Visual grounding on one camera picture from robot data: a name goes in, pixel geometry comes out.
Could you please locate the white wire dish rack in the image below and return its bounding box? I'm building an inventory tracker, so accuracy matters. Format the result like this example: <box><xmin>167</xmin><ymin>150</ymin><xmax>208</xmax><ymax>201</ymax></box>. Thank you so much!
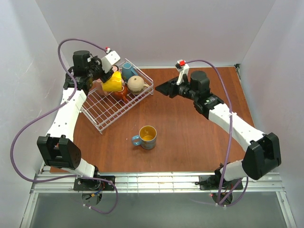
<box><xmin>81</xmin><ymin>59</ymin><xmax>153</xmax><ymax>133</ymax></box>

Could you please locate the blue mug with yellow inside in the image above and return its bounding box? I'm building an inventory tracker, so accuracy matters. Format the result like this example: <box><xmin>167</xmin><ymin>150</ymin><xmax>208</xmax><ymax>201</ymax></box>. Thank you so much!
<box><xmin>132</xmin><ymin>125</ymin><xmax>157</xmax><ymax>150</ymax></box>

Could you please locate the aluminium frame rail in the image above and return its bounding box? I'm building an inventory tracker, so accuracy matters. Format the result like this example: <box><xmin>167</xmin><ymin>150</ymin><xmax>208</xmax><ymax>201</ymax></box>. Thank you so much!
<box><xmin>20</xmin><ymin>65</ymin><xmax>297</xmax><ymax>228</ymax></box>

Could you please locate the teal dotted mug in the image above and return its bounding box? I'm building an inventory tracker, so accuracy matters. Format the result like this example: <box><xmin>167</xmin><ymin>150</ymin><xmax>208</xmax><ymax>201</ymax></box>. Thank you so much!
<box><xmin>122</xmin><ymin>62</ymin><xmax>138</xmax><ymax>82</ymax></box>

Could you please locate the salmon pink dotted mug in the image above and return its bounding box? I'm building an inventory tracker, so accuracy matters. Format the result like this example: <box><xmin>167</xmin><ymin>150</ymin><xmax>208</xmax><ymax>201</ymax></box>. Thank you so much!
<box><xmin>94</xmin><ymin>79</ymin><xmax>108</xmax><ymax>96</ymax></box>

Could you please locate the small orange cup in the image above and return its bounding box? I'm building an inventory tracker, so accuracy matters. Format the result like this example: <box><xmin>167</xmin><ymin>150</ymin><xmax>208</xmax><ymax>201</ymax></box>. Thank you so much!
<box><xmin>111</xmin><ymin>85</ymin><xmax>128</xmax><ymax>103</ymax></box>

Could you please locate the beige round mug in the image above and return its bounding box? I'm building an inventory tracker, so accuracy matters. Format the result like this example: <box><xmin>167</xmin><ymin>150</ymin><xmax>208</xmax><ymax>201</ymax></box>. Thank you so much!
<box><xmin>127</xmin><ymin>76</ymin><xmax>149</xmax><ymax>95</ymax></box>

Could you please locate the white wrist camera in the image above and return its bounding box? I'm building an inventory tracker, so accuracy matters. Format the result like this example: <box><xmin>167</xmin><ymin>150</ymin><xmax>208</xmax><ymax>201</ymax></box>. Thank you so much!
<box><xmin>101</xmin><ymin>51</ymin><xmax>121</xmax><ymax>73</ymax></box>
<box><xmin>175</xmin><ymin>59</ymin><xmax>190</xmax><ymax>86</ymax></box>

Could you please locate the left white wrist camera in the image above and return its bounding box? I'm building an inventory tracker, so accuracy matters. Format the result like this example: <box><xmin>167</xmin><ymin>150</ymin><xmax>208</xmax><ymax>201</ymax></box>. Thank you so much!
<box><xmin>101</xmin><ymin>51</ymin><xmax>121</xmax><ymax>73</ymax></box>

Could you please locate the light pink faceted mug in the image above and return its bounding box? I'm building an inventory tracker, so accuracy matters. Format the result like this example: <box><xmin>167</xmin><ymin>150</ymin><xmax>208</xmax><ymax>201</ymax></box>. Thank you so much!
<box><xmin>112</xmin><ymin>65</ymin><xmax>119</xmax><ymax>72</ymax></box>

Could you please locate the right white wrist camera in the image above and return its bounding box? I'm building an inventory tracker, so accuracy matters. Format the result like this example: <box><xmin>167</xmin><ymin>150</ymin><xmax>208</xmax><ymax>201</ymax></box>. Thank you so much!
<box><xmin>175</xmin><ymin>59</ymin><xmax>190</xmax><ymax>86</ymax></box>

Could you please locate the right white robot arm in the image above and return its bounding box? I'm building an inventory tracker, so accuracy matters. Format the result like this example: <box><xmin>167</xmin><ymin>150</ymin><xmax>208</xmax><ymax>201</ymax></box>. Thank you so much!
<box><xmin>155</xmin><ymin>71</ymin><xmax>282</xmax><ymax>181</ymax></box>

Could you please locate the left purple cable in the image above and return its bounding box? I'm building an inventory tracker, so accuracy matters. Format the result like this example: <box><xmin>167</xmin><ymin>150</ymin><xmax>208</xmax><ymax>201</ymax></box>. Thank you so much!
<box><xmin>9</xmin><ymin>38</ymin><xmax>119</xmax><ymax>214</ymax></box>

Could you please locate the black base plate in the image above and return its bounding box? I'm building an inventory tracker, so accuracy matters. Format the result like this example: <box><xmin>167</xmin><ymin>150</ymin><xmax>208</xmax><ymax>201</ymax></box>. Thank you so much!
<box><xmin>195</xmin><ymin>175</ymin><xmax>238</xmax><ymax>190</ymax></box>
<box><xmin>73</xmin><ymin>178</ymin><xmax>114</xmax><ymax>191</ymax></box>

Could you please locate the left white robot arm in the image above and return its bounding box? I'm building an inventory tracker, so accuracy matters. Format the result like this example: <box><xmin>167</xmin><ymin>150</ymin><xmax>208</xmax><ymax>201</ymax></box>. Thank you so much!
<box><xmin>37</xmin><ymin>48</ymin><xmax>120</xmax><ymax>178</ymax></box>

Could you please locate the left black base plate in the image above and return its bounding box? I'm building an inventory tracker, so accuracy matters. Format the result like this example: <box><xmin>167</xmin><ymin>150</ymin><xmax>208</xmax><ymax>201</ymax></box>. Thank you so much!
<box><xmin>73</xmin><ymin>178</ymin><xmax>114</xmax><ymax>191</ymax></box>

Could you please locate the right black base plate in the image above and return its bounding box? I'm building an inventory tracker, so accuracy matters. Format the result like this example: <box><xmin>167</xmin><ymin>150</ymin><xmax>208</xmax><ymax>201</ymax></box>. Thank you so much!
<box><xmin>195</xmin><ymin>175</ymin><xmax>238</xmax><ymax>190</ymax></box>

